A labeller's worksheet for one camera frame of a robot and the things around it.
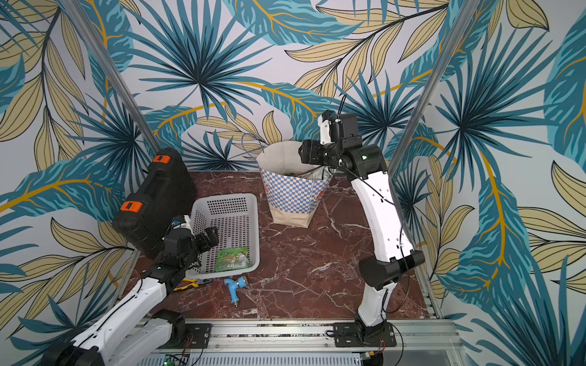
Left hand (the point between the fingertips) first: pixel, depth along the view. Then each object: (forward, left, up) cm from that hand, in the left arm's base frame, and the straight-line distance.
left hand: (208, 234), depth 84 cm
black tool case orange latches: (+12, +16, +11) cm, 22 cm away
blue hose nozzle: (-15, -10, -10) cm, 21 cm away
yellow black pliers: (-15, +4, -9) cm, 18 cm away
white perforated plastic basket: (+14, -6, -10) cm, 18 cm away
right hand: (+14, -36, +30) cm, 49 cm away
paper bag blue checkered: (+14, -31, +11) cm, 36 cm away
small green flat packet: (-6, -8, -7) cm, 13 cm away
